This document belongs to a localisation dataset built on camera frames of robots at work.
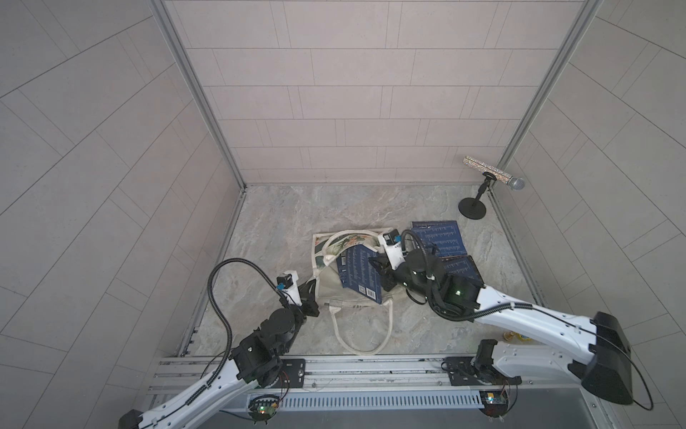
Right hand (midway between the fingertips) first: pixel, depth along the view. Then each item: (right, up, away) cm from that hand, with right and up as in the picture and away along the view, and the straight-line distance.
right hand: (369, 260), depth 71 cm
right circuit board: (+32, -36, -3) cm, 48 cm away
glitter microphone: (+49, +22, +16) cm, 56 cm away
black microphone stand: (+45, +14, +37) cm, 60 cm away
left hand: (-14, -7, +6) cm, 17 cm away
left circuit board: (-26, -35, -6) cm, 44 cm away
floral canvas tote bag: (-11, -12, +10) cm, 19 cm away
